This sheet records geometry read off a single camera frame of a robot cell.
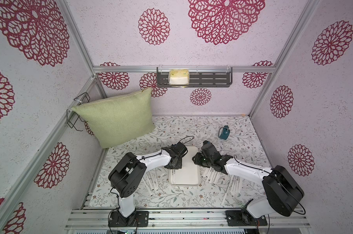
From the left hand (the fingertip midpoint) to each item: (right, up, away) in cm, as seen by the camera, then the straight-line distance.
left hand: (175, 165), depth 92 cm
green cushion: (-30, +29, -12) cm, 43 cm away
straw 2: (-14, -8, -5) cm, 17 cm away
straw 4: (+30, -12, -9) cm, 34 cm away
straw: (-16, -9, -7) cm, 19 cm away
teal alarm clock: (+35, +20, +8) cm, 41 cm away
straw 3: (-1, -5, -4) cm, 7 cm away
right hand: (+10, +6, -4) cm, 12 cm away
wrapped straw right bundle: (+22, -5, -4) cm, 23 cm away
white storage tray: (+9, -6, -2) cm, 11 cm away
